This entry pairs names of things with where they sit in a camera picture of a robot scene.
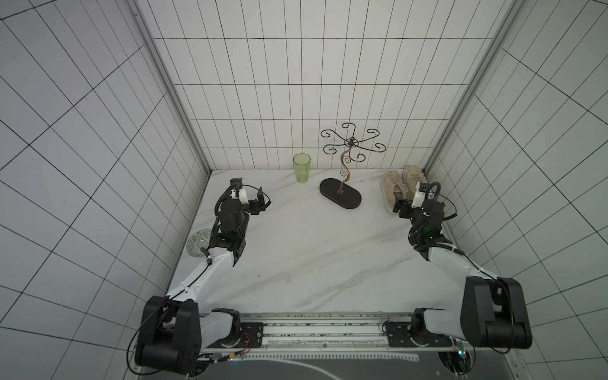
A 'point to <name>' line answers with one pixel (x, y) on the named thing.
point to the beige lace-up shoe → (393, 188)
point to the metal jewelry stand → (344, 195)
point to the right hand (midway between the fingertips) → (412, 193)
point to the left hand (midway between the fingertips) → (247, 192)
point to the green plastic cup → (302, 163)
